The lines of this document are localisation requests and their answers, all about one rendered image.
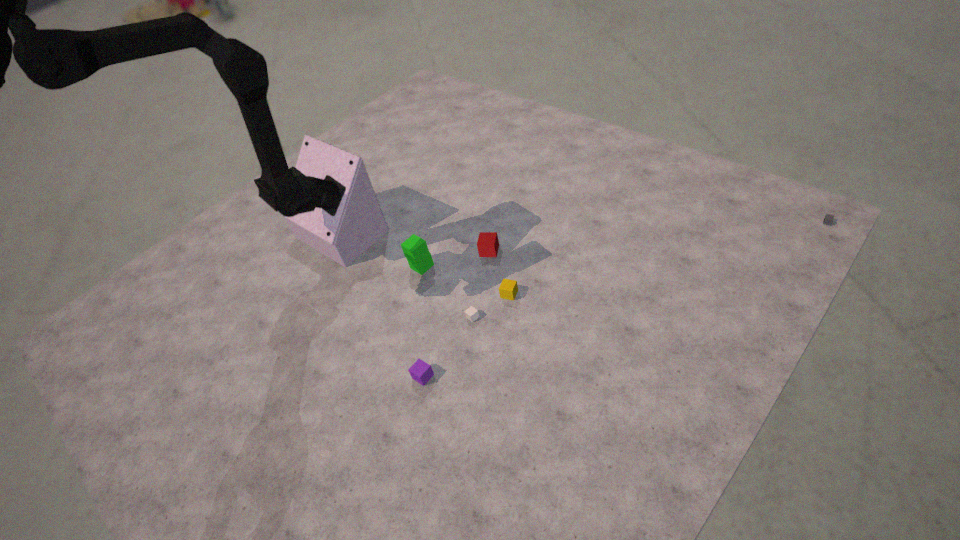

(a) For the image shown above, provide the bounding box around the red block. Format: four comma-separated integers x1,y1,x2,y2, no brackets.
477,232,499,257

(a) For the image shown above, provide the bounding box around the yellow block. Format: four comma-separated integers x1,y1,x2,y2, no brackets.
499,279,518,300

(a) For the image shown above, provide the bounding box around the purple cube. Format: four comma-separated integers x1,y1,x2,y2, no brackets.
408,359,434,386

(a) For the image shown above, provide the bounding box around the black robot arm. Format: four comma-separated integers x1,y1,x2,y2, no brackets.
0,0,346,217

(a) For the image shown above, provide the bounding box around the green block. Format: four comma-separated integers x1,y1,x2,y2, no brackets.
401,234,429,264
407,252,434,275

